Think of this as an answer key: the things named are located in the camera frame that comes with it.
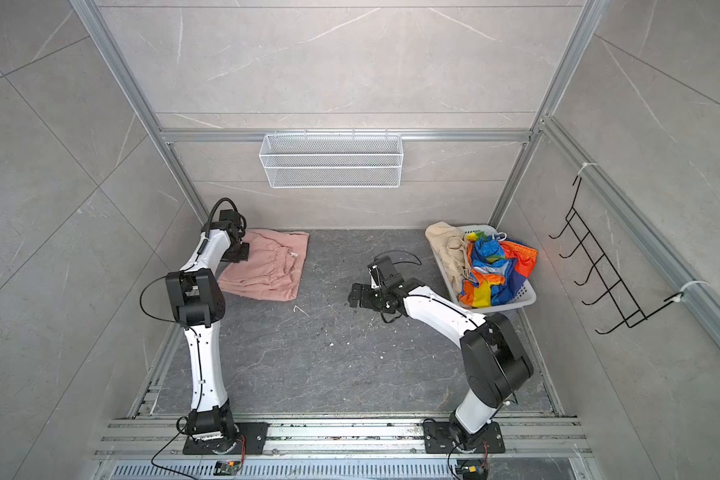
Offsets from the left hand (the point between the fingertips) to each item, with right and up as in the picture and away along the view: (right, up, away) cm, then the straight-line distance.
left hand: (235, 251), depth 105 cm
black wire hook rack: (+102, -11, -42) cm, 111 cm away
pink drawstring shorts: (+14, -6, -2) cm, 15 cm away
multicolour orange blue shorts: (+92, -6, -7) cm, 92 cm away
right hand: (+46, -14, -16) cm, 51 cm away
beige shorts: (+75, +2, -8) cm, 76 cm away
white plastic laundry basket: (+98, -14, -13) cm, 100 cm away
